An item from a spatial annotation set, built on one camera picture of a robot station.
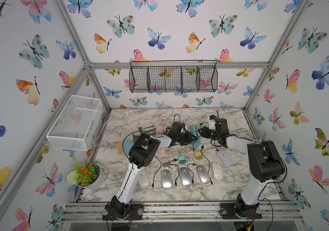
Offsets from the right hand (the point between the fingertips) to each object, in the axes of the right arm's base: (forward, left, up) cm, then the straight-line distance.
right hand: (200, 129), depth 96 cm
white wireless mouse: (-32, +34, -8) cm, 48 cm away
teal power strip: (+2, +4, -5) cm, 7 cm away
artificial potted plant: (-36, +58, +6) cm, 69 cm away
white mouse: (-25, -9, -7) cm, 28 cm away
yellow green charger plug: (-16, +1, -8) cm, 18 cm away
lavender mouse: (-16, -15, -8) cm, 24 cm away
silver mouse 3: (-27, -1, -8) cm, 28 cm away
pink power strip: (+2, +28, -7) cm, 29 cm away
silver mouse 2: (-29, +10, -8) cm, 32 cm away
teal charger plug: (-18, +12, -8) cm, 23 cm away
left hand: (-3, +1, -6) cm, 7 cm away
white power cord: (+13, +2, -8) cm, 16 cm away
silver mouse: (-31, +21, -7) cm, 38 cm away
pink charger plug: (-21, +22, -8) cm, 31 cm away
